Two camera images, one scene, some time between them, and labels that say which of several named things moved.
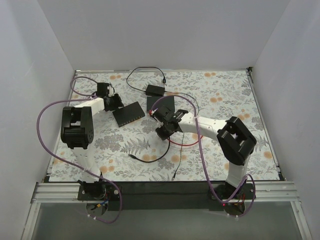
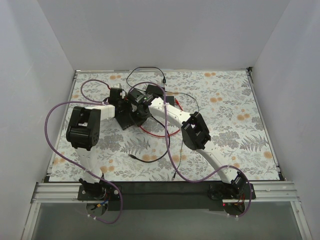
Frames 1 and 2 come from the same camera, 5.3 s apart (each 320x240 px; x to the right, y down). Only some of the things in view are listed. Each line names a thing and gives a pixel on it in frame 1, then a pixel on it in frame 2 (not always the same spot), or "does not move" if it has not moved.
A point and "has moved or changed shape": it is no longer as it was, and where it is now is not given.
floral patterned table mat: [126, 146] does not move
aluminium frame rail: [279, 191] does not move
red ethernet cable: [181, 144] has moved or changed shape
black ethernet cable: [156, 159] does not move
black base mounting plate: [166, 195] does not move
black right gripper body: [160, 115] -> [155, 90]
